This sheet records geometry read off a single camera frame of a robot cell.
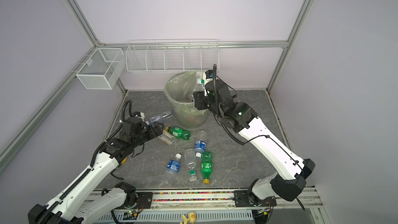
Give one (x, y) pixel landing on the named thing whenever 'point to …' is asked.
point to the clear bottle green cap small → (190, 159)
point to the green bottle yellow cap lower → (206, 166)
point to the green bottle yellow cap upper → (178, 132)
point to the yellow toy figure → (192, 218)
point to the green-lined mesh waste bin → (179, 88)
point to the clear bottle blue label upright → (200, 143)
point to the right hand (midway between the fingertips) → (199, 94)
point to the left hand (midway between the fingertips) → (157, 129)
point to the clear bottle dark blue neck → (158, 118)
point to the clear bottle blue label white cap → (172, 169)
